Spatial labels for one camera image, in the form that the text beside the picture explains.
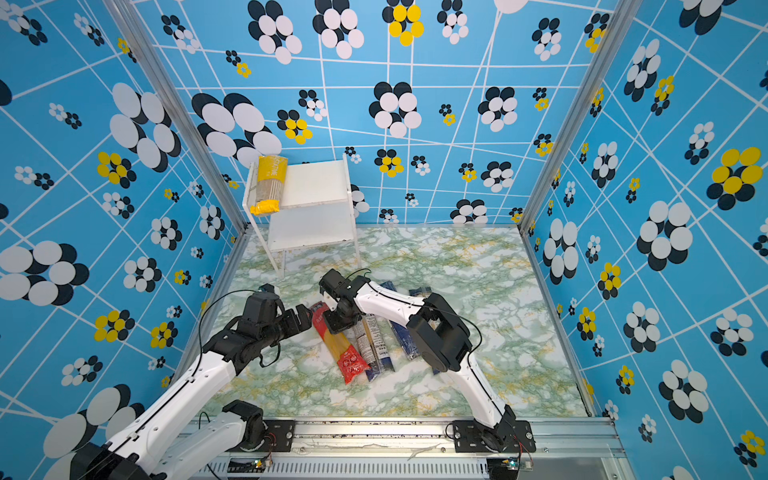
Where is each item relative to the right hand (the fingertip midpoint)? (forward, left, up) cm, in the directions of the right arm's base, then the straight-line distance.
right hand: (334, 328), depth 91 cm
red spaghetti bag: (-11, -7, +3) cm, 14 cm away
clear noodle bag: (-4, -13, +1) cm, 13 cm away
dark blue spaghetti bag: (-2, -21, +1) cm, 21 cm away
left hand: (-1, +7, +10) cm, 12 cm away
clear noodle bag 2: (+13, -27, 0) cm, 30 cm away
